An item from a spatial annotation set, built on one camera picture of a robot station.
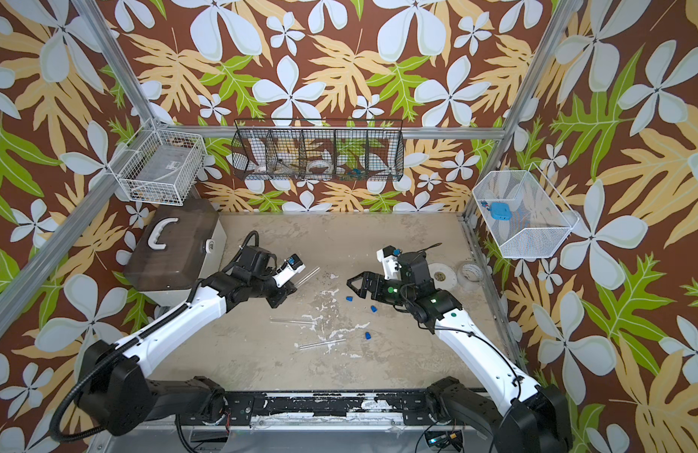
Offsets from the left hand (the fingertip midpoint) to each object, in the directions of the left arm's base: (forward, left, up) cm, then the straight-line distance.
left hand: (293, 282), depth 83 cm
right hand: (-5, -19, +7) cm, 20 cm away
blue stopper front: (-11, -23, -14) cm, 29 cm away
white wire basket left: (+28, +40, +20) cm, 53 cm away
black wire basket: (+44, -3, +17) cm, 47 cm away
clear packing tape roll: (+12, -61, -14) cm, 64 cm away
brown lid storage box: (+16, +43, -4) cm, 47 cm away
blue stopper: (+2, -17, -14) cm, 22 cm away
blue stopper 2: (-2, -25, -14) cm, 29 cm away
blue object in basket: (+18, -63, +12) cm, 67 cm away
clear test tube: (-7, +1, -14) cm, 15 cm away
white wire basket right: (+16, -70, +12) cm, 73 cm away
